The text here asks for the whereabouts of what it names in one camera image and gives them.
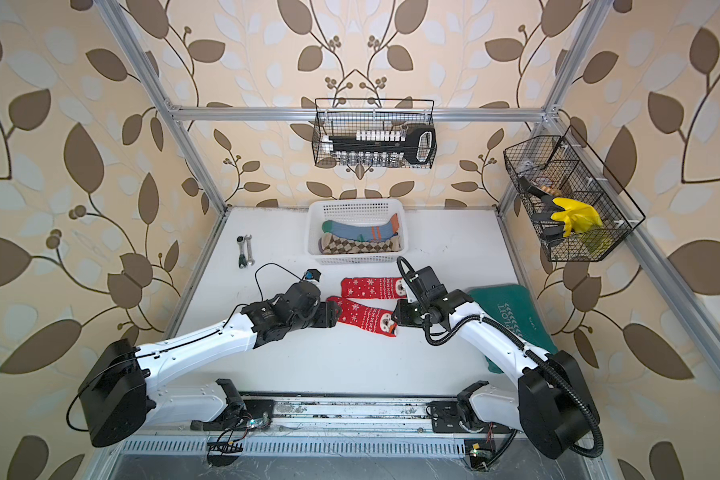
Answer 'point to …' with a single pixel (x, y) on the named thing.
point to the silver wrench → (250, 259)
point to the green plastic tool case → (513, 306)
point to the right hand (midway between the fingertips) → (396, 316)
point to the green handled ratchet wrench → (242, 259)
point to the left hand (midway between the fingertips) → (331, 307)
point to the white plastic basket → (360, 211)
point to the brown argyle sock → (332, 244)
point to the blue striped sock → (364, 233)
